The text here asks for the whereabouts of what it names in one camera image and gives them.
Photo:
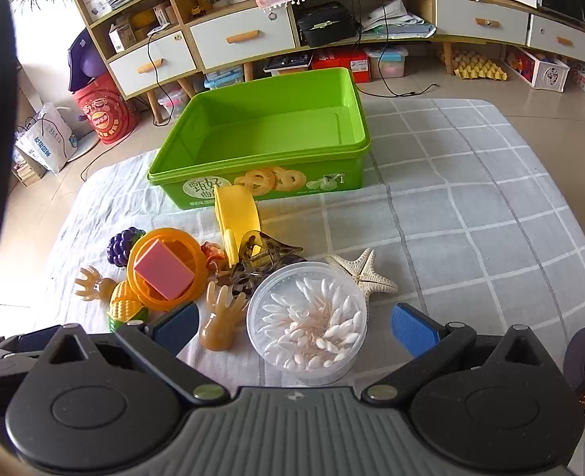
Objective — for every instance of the amber rubber hand toy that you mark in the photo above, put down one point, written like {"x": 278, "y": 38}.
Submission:
{"x": 220, "y": 322}
{"x": 91, "y": 285}

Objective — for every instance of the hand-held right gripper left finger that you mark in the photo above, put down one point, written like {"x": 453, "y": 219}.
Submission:
{"x": 176, "y": 325}

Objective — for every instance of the grey checked bedsheet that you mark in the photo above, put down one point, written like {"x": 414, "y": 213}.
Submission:
{"x": 471, "y": 208}

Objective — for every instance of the black zip bag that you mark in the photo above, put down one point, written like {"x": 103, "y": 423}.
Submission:
{"x": 324, "y": 25}

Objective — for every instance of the folded white blue cloths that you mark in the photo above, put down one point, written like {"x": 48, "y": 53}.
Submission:
{"x": 396, "y": 22}

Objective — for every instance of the purple bag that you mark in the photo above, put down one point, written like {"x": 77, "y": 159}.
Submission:
{"x": 84, "y": 59}

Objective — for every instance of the beige starfish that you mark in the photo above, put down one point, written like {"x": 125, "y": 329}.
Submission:
{"x": 364, "y": 272}

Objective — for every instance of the yellow egg carton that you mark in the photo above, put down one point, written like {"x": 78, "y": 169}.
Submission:
{"x": 473, "y": 65}

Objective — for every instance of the clear plastic storage box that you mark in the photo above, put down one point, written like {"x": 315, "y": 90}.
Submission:
{"x": 386, "y": 62}

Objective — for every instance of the pink sponge block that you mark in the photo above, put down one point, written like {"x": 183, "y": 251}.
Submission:
{"x": 166, "y": 270}

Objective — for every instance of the white paper bag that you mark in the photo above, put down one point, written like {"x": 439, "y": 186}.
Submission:
{"x": 44, "y": 139}

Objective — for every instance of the small cardboard box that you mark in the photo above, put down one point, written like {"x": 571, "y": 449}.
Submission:
{"x": 121, "y": 37}

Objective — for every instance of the yellow toy corn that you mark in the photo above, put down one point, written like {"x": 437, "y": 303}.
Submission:
{"x": 126, "y": 307}

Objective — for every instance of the white plastic crate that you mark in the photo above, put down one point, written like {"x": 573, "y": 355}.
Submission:
{"x": 540, "y": 69}

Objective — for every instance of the green plastic box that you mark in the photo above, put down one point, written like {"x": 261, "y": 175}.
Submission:
{"x": 272, "y": 129}

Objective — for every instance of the yellow plastic scoop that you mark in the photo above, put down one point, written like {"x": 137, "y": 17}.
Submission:
{"x": 235, "y": 218}

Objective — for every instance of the red flat box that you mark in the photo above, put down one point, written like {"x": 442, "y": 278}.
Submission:
{"x": 337, "y": 64}

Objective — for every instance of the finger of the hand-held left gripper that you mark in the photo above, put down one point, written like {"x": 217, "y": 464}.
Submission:
{"x": 9, "y": 346}

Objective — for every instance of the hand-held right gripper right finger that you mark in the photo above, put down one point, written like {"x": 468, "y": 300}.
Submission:
{"x": 414, "y": 329}

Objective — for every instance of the red printed bucket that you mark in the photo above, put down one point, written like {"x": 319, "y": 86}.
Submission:
{"x": 106, "y": 114}

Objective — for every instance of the clear cotton swab container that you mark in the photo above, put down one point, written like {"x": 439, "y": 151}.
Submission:
{"x": 307, "y": 322}

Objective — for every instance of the leopard print hair claw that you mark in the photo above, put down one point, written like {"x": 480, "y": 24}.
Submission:
{"x": 265, "y": 258}

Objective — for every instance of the purple toy grapes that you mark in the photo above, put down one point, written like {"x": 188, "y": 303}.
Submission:
{"x": 123, "y": 248}

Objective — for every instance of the small red plastic toy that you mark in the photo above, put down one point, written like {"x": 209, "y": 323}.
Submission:
{"x": 213, "y": 253}

